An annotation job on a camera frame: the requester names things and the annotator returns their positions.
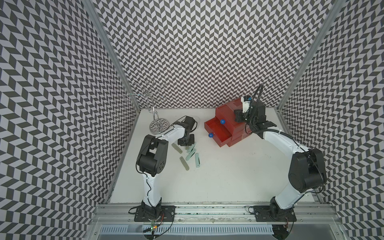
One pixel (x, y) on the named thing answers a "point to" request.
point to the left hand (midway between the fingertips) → (188, 144)
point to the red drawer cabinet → (238, 130)
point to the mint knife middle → (190, 154)
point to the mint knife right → (197, 160)
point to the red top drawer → (226, 111)
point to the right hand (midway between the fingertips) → (233, 115)
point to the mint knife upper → (192, 146)
